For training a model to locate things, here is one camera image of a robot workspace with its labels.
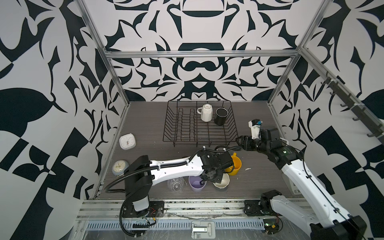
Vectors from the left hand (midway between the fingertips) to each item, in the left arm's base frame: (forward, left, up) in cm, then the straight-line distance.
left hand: (219, 176), depth 74 cm
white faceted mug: (+41, +2, 0) cm, 41 cm away
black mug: (+37, -6, +1) cm, 38 cm away
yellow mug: (-3, -3, +16) cm, 16 cm away
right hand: (+15, -13, +10) cm, 22 cm away
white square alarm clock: (+25, +53, -8) cm, 59 cm away
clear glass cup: (-1, +21, -10) cm, 24 cm away
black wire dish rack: (+41, +7, -9) cm, 42 cm away
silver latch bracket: (-21, +9, -8) cm, 24 cm away
